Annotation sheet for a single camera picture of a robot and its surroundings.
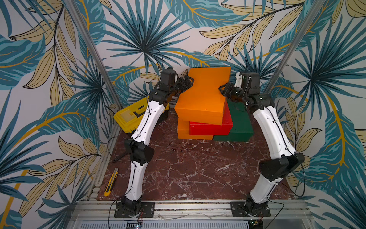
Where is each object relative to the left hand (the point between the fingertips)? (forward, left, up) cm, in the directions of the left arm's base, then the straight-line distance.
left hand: (191, 84), depth 78 cm
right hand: (-4, -15, +1) cm, 16 cm away
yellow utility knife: (-42, +44, -38) cm, 71 cm away
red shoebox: (-16, -6, -20) cm, 27 cm away
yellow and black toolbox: (-6, +39, -22) cm, 45 cm away
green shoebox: (-16, -31, -20) cm, 40 cm away
